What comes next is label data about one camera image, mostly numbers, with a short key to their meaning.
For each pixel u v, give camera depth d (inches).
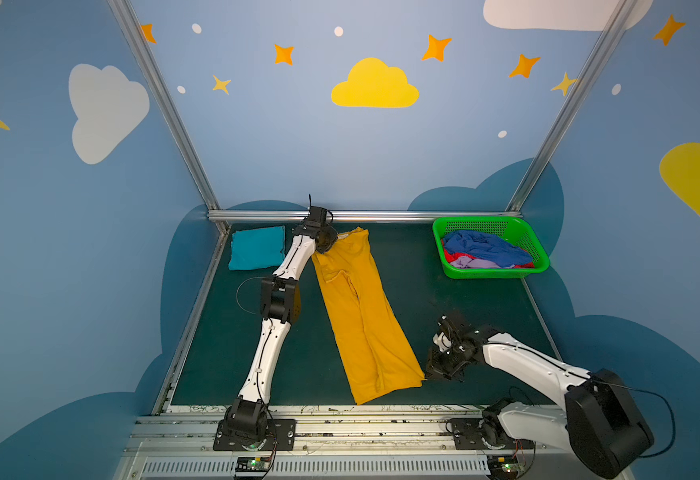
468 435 29.0
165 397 32.4
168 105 33.3
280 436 29.0
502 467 28.0
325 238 40.1
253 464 27.8
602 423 16.3
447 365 29.0
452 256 40.1
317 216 37.6
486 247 41.0
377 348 34.8
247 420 25.5
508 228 45.0
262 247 45.4
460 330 27.5
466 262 40.0
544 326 39.2
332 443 28.9
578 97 33.0
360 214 49.9
